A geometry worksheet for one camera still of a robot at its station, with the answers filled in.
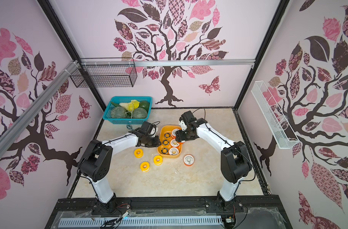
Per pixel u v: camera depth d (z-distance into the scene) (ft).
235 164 1.52
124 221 2.29
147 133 2.56
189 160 2.94
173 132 3.28
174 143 3.18
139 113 3.39
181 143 3.02
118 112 3.34
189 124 2.16
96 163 1.60
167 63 3.12
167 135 3.33
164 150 3.08
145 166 2.87
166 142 3.22
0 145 1.63
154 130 2.62
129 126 3.49
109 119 3.49
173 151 3.03
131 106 3.69
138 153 3.03
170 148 3.11
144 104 3.61
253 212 2.36
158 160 2.95
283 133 2.14
